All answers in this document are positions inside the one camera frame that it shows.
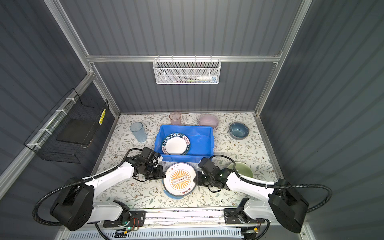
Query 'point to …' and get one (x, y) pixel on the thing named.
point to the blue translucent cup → (137, 129)
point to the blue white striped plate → (172, 196)
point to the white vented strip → (227, 234)
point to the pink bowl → (208, 120)
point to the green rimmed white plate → (175, 144)
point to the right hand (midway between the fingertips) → (195, 181)
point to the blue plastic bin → (202, 141)
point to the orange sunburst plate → (179, 180)
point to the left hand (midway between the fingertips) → (165, 176)
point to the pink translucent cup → (175, 117)
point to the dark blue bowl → (238, 130)
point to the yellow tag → (101, 119)
